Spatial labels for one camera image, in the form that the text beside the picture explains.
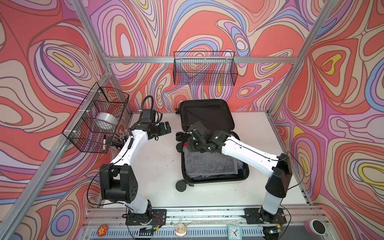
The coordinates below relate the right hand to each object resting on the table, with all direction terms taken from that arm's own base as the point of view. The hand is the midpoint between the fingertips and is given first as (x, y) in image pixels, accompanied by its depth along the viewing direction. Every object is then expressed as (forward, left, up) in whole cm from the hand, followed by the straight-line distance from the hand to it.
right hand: (189, 149), depth 78 cm
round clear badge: (-34, +5, -17) cm, 38 cm away
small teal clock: (-35, -20, -16) cm, 43 cm away
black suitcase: (+36, -21, -12) cm, 44 cm away
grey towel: (-5, -4, -8) cm, 10 cm away
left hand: (+15, +14, +1) cm, 21 cm away
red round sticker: (-33, +43, -17) cm, 56 cm away
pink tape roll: (-35, -56, -13) cm, 67 cm away
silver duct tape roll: (+9, +41, +15) cm, 44 cm away
